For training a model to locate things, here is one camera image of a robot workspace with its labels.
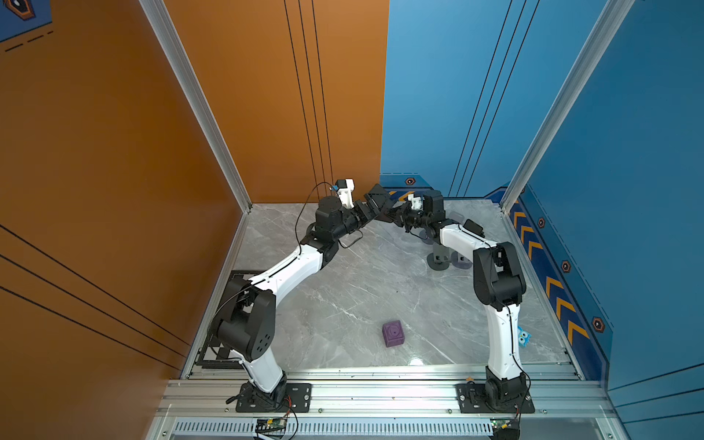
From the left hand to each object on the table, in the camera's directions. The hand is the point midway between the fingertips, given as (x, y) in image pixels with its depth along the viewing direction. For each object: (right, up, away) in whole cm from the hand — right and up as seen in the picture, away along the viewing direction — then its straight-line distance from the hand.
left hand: (384, 198), depth 78 cm
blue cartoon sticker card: (+43, -42, +5) cm, 60 cm away
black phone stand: (+34, -8, +21) cm, 41 cm away
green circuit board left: (-33, -61, -5) cm, 70 cm away
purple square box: (+3, -40, +3) cm, 40 cm away
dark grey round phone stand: (+22, -19, +19) cm, 34 cm away
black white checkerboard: (-50, -46, +2) cm, 68 cm away
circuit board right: (+31, -61, -7) cm, 69 cm away
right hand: (+2, -3, +19) cm, 19 cm away
